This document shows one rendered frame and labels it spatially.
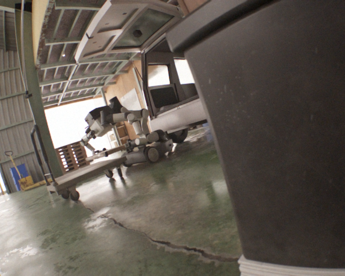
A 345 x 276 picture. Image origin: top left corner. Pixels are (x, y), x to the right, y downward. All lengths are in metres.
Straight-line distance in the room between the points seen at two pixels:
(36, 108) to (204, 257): 4.78
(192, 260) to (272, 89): 0.46
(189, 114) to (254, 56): 2.21
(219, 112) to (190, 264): 0.41
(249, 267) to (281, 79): 0.32
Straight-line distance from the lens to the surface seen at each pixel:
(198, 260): 0.54
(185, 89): 3.92
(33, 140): 2.02
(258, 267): 0.38
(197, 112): 2.33
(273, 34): 0.22
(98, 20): 2.15
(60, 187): 1.69
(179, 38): 0.27
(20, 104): 8.31
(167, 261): 0.57
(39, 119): 4.89
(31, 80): 5.24
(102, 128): 2.05
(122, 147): 1.98
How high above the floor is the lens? 0.36
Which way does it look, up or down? 4 degrees down
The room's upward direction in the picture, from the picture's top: 19 degrees counter-clockwise
